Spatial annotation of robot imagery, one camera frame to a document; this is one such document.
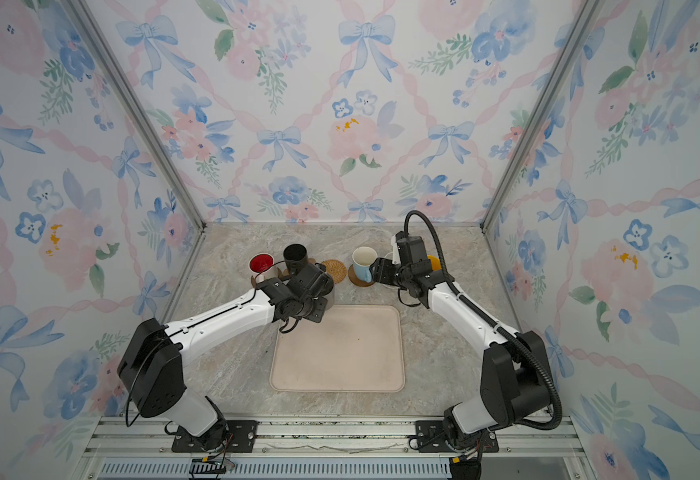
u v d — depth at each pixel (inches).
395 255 30.7
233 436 28.8
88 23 27.6
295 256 39.4
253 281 40.0
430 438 28.8
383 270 30.1
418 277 25.5
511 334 17.8
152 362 18.6
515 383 16.9
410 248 25.8
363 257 38.8
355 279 40.6
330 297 29.9
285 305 23.2
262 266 39.6
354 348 35.4
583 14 27.2
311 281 25.7
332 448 28.8
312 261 43.2
